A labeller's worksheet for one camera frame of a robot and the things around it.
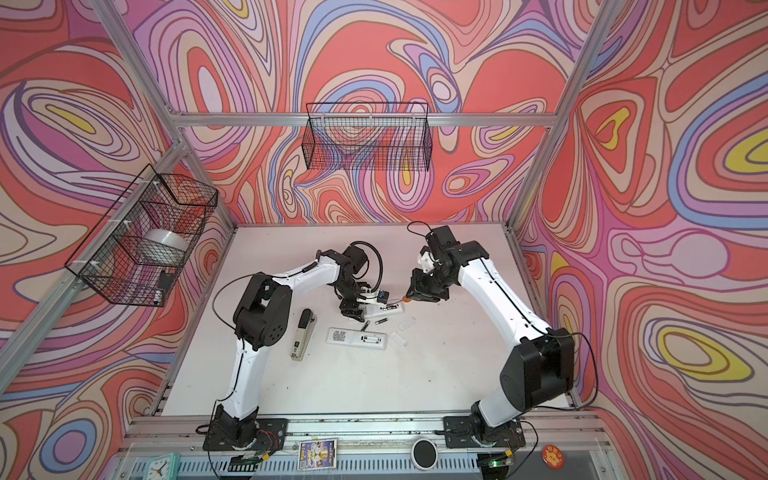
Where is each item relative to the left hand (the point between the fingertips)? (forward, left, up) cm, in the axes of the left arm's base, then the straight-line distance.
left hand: (367, 305), depth 97 cm
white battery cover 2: (-7, -12, 0) cm, 14 cm away
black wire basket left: (-2, +56, +29) cm, 63 cm away
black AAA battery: (-8, 0, 0) cm, 8 cm away
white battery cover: (-11, -9, 0) cm, 14 cm away
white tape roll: (-2, +47, +33) cm, 57 cm away
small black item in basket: (-7, +49, +25) cm, 55 cm away
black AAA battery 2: (-6, -4, 0) cm, 7 cm away
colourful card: (-41, +10, +2) cm, 42 cm away
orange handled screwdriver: (-7, -12, +16) cm, 21 cm away
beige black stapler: (-10, +18, +5) cm, 20 cm away
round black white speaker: (-41, -15, +6) cm, 44 cm away
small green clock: (-43, +45, +3) cm, 62 cm away
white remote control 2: (-12, +2, +1) cm, 12 cm away
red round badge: (-42, -46, 0) cm, 62 cm away
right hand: (-8, -14, +17) cm, 23 cm away
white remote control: (-3, -5, +3) cm, 6 cm away
